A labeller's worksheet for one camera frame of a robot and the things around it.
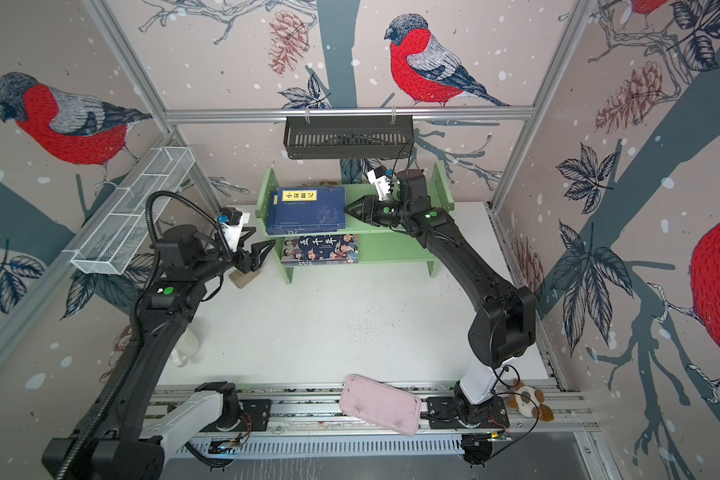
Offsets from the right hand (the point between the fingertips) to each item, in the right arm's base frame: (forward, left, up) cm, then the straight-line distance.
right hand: (345, 214), depth 75 cm
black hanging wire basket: (+43, +4, -4) cm, 44 cm away
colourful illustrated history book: (+1, +11, -17) cm, 20 cm away
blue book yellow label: (+1, +11, +1) cm, 11 cm away
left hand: (-8, +20, +1) cm, 21 cm away
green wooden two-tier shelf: (+5, -11, -19) cm, 23 cm away
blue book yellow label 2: (-4, +10, -1) cm, 11 cm away
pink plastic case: (-37, -10, -30) cm, 49 cm away
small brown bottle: (-5, +36, -25) cm, 44 cm away
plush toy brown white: (-35, -47, -32) cm, 67 cm away
